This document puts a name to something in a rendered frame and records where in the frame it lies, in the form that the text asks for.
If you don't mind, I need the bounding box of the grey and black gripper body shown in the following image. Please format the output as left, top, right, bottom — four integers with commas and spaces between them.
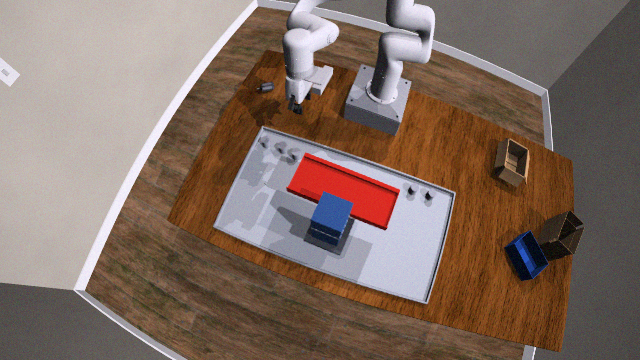
285, 74, 313, 104

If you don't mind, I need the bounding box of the blue open bin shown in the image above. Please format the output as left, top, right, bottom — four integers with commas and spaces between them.
504, 230, 549, 281

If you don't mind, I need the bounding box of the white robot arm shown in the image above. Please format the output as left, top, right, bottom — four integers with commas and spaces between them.
282, 0, 435, 105

